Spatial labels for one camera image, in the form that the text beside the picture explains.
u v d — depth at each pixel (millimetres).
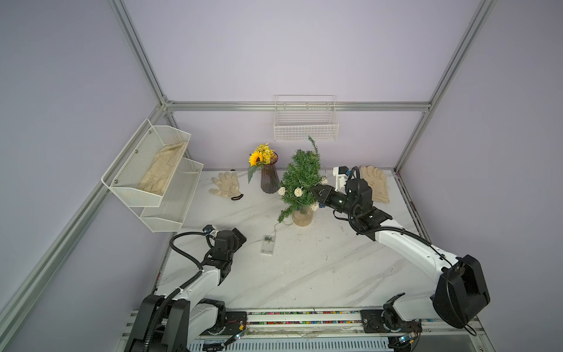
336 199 696
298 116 952
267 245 928
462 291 409
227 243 697
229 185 1123
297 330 734
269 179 1017
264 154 928
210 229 783
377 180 1166
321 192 769
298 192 763
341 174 714
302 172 764
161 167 797
